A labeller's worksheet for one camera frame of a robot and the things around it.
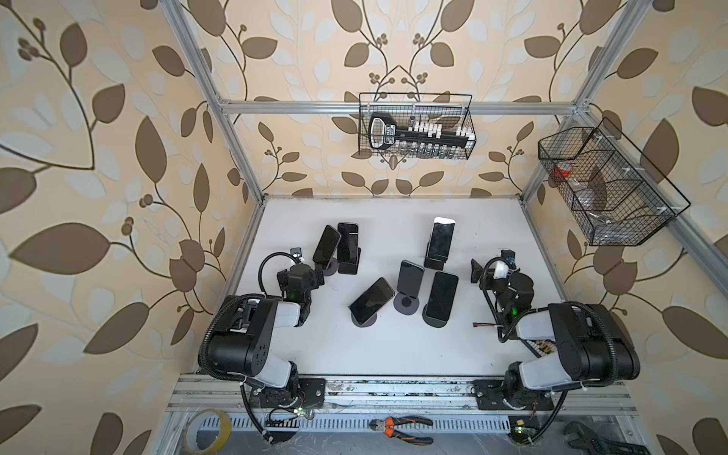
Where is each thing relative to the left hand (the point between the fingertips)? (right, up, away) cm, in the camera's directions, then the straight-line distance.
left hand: (297, 265), depth 94 cm
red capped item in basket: (+85, +31, -7) cm, 90 cm away
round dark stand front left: (+24, -15, -13) cm, 31 cm away
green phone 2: (+45, -7, -14) cm, 48 cm away
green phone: (+36, -2, -14) cm, 39 cm away
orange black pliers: (+29, -37, -24) cm, 53 cm away
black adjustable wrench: (+80, -39, -27) cm, 93 cm away
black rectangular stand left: (+17, -1, +3) cm, 18 cm away
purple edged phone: (+10, +6, -2) cm, 12 cm away
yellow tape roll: (-11, -39, -25) cm, 47 cm away
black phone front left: (+24, -11, -11) cm, 28 cm away
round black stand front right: (+43, -15, -11) cm, 47 cm away
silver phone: (+48, +9, -1) cm, 49 cm away
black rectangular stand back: (+47, +1, +2) cm, 47 cm away
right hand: (+63, +2, -2) cm, 63 cm away
